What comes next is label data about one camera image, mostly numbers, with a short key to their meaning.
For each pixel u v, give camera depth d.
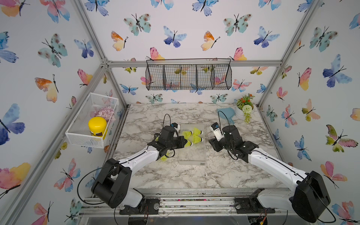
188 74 0.99
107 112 0.69
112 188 0.42
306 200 0.39
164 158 0.91
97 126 0.63
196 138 0.96
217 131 0.72
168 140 0.67
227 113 1.15
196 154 0.93
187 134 0.98
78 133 0.59
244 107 0.99
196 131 1.01
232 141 0.61
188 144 0.88
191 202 0.77
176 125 0.80
